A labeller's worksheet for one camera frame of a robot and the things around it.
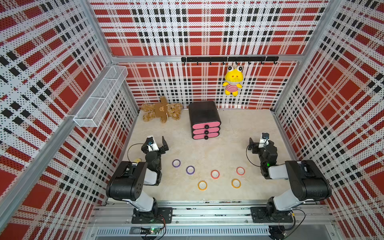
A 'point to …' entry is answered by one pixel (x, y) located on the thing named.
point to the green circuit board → (150, 230)
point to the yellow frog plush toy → (233, 77)
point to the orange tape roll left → (202, 185)
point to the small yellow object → (137, 160)
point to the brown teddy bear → (162, 111)
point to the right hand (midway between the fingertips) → (259, 137)
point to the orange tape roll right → (236, 183)
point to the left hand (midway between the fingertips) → (158, 138)
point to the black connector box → (277, 232)
